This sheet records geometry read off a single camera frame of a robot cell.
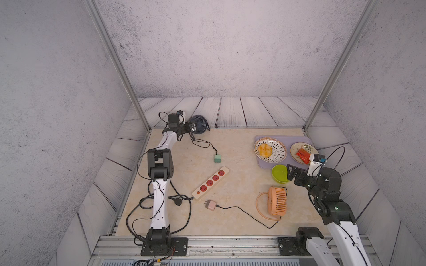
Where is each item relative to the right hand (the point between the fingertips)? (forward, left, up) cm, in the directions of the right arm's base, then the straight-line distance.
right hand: (298, 167), depth 74 cm
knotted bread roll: (+24, +7, -19) cm, 31 cm away
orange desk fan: (-11, +9, -13) cm, 19 cm away
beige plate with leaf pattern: (+28, -21, -21) cm, 41 cm away
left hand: (+40, +51, -12) cm, 66 cm away
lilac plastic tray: (+33, -11, -21) cm, 41 cm away
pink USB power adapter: (-9, +40, -20) cm, 46 cm away
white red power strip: (+3, +39, -19) cm, 44 cm away
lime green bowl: (+7, +2, -18) cm, 20 cm away
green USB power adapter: (+19, +37, -22) cm, 47 cm away
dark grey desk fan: (+42, +48, -12) cm, 65 cm away
